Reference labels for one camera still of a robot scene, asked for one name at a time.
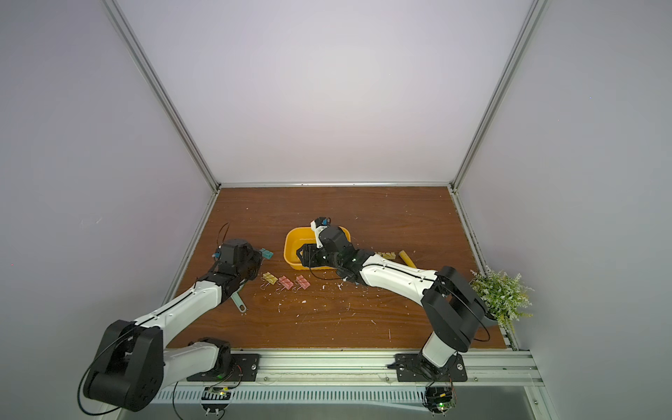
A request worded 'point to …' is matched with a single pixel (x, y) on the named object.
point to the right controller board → (439, 399)
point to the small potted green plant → (505, 297)
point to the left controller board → (215, 399)
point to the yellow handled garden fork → (404, 255)
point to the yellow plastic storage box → (296, 238)
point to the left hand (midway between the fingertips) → (267, 247)
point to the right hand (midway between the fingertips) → (301, 248)
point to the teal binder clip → (266, 253)
